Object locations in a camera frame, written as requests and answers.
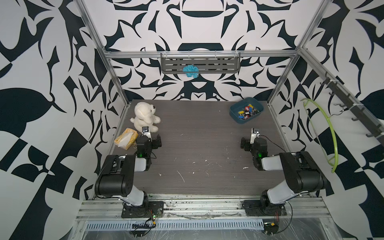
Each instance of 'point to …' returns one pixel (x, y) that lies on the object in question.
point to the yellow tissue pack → (126, 138)
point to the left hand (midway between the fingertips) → (149, 133)
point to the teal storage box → (244, 109)
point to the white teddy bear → (145, 117)
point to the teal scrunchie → (191, 70)
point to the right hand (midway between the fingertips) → (251, 135)
